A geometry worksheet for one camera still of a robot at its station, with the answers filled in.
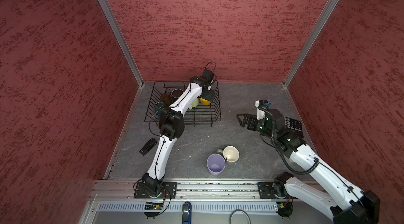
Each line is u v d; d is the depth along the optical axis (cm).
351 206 39
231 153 82
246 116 67
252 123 66
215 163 80
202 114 103
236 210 70
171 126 60
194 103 101
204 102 97
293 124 97
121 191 76
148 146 85
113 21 85
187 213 64
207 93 89
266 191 74
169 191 74
